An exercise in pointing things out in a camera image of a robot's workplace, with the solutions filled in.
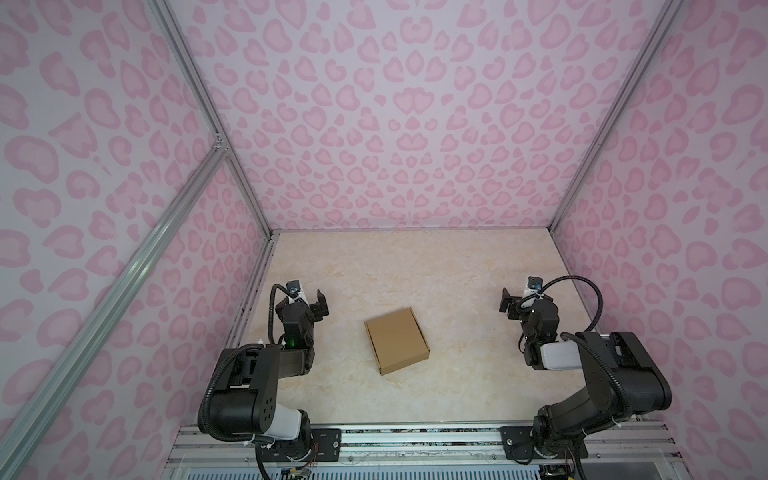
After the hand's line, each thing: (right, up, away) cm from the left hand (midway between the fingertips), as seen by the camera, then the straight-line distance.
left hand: (304, 290), depth 90 cm
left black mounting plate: (+10, -36, -17) cm, 41 cm away
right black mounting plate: (+57, -36, -17) cm, 70 cm away
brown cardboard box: (+28, -14, -5) cm, 32 cm away
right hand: (+67, +1, +1) cm, 67 cm away
